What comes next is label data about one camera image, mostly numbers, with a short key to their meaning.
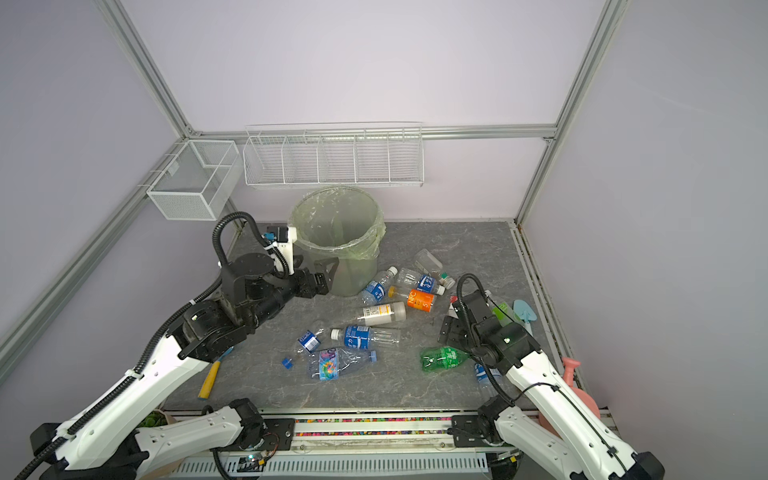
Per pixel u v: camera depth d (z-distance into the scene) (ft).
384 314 2.93
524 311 3.08
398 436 2.46
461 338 2.20
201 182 3.25
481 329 1.81
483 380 2.54
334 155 3.22
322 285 1.86
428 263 3.45
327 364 2.64
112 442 1.29
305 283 1.81
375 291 3.09
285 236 1.79
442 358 2.76
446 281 3.26
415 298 3.07
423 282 3.15
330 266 2.00
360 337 2.76
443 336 2.25
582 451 1.30
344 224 3.34
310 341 2.78
